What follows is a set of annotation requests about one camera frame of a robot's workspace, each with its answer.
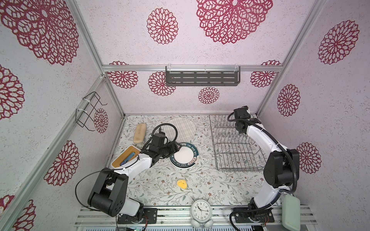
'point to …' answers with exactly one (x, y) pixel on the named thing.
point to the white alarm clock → (201, 213)
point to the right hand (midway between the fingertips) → (251, 123)
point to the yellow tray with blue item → (127, 154)
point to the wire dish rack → (235, 151)
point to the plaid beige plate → (185, 127)
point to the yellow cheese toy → (182, 183)
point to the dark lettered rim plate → (186, 157)
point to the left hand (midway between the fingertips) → (179, 148)
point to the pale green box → (291, 219)
